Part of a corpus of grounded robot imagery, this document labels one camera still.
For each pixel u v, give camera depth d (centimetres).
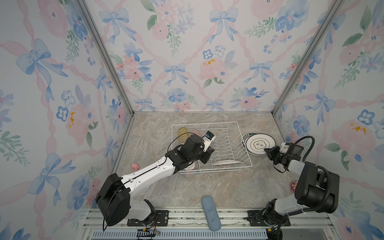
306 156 65
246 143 100
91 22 73
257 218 73
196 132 94
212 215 73
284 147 85
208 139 66
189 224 73
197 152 61
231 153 97
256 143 98
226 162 79
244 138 103
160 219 74
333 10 69
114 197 40
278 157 79
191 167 84
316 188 46
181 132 97
